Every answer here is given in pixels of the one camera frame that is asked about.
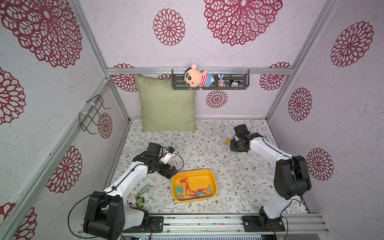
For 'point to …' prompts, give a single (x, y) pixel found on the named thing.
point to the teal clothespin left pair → (178, 189)
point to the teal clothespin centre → (198, 194)
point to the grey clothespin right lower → (206, 195)
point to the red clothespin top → (184, 180)
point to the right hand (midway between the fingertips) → (233, 145)
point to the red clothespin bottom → (194, 195)
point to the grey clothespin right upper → (209, 189)
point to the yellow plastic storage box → (192, 186)
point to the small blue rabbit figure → (221, 82)
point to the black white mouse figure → (234, 84)
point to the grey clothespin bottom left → (182, 196)
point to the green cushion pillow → (164, 109)
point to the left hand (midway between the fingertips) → (169, 169)
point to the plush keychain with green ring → (136, 198)
